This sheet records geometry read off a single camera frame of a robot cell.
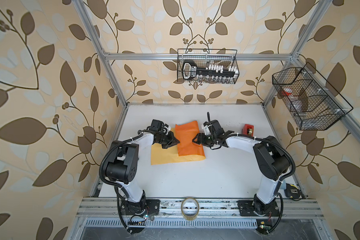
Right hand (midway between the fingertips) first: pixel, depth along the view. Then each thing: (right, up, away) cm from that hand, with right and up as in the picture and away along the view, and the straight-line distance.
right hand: (196, 142), depth 93 cm
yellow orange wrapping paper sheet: (-7, -4, -6) cm, 10 cm away
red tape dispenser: (+34, +8, +4) cm, 35 cm away
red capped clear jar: (+50, +30, -12) cm, 59 cm away
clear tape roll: (-6, -30, -25) cm, 40 cm away
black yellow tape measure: (+49, -23, -16) cm, 56 cm away
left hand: (-10, +2, -3) cm, 10 cm away
